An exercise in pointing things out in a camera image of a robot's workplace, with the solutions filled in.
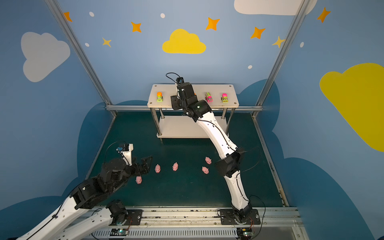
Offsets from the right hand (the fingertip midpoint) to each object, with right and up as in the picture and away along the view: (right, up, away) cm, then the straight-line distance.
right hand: (177, 96), depth 78 cm
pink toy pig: (-12, -41, +8) cm, 44 cm away
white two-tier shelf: (+24, +1, +5) cm, 25 cm away
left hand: (-13, -31, -9) cm, 35 cm away
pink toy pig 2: (-3, -41, +12) cm, 43 cm away
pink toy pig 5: (-23, -47, +6) cm, 52 cm away
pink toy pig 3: (+18, -38, +15) cm, 44 cm away
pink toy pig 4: (+16, -43, +12) cm, 47 cm away
